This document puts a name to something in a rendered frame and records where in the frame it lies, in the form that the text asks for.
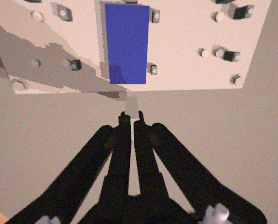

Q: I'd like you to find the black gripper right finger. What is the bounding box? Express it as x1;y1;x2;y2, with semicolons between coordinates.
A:
131;96;267;224

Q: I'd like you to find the blue rectangular plate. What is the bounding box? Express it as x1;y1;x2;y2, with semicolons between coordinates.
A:
105;4;150;84

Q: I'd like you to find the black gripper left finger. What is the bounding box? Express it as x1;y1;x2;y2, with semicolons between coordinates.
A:
4;97;133;224

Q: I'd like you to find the pale pink fixture plate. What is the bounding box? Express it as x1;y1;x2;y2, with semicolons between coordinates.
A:
0;0;271;94

